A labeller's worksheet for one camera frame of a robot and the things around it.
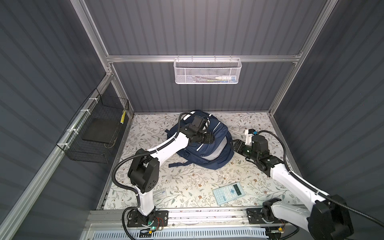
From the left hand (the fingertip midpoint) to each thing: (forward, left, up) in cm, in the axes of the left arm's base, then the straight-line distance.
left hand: (211, 137), depth 87 cm
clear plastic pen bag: (-25, +31, -16) cm, 43 cm away
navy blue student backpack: (-5, -2, -12) cm, 13 cm away
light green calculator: (-27, -7, -14) cm, 32 cm away
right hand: (-6, -12, +1) cm, 13 cm away
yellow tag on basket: (+10, +50, +10) cm, 52 cm away
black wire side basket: (+12, +62, +16) cm, 65 cm away
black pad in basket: (-2, +57, +12) cm, 58 cm away
